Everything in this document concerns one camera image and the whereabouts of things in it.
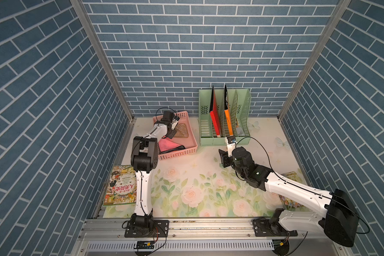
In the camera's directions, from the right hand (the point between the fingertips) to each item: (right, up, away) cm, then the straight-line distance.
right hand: (223, 149), depth 80 cm
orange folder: (+2, +20, +4) cm, 20 cm away
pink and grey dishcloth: (-34, 0, +20) cm, 39 cm away
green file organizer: (+16, +28, +32) cm, 45 cm away
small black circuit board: (-37, -43, -8) cm, 57 cm away
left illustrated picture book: (-55, -22, +6) cm, 60 cm away
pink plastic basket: (-19, +1, +25) cm, 31 cm away
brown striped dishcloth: (-25, +9, +28) cm, 39 cm away
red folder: (-4, +20, +7) cm, 21 cm away
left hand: (-32, +10, +29) cm, 44 cm away
